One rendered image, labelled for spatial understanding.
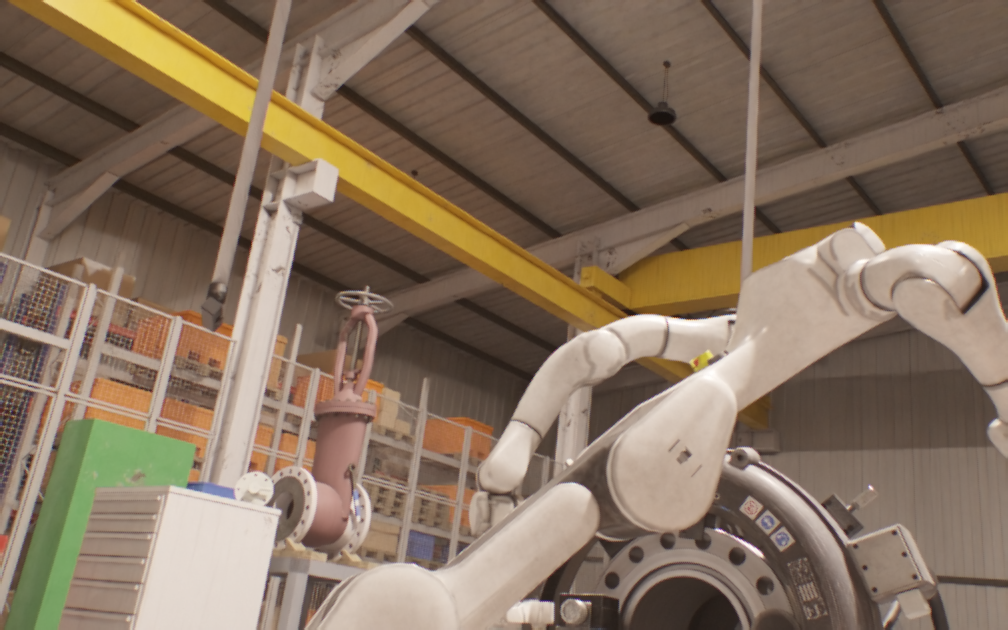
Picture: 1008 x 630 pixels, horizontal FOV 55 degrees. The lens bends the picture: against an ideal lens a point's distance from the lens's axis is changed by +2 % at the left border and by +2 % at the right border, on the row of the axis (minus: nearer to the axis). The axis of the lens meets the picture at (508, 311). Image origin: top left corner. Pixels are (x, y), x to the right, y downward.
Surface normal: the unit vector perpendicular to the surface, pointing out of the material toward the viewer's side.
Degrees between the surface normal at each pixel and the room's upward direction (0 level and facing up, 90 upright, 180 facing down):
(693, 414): 86
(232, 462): 90
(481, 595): 90
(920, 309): 140
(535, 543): 90
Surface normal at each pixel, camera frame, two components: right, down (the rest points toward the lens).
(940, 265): -0.01, -0.52
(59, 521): -0.61, -0.33
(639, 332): 0.18, -0.32
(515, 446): 0.35, -0.43
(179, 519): 0.79, -0.12
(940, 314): -0.45, 0.70
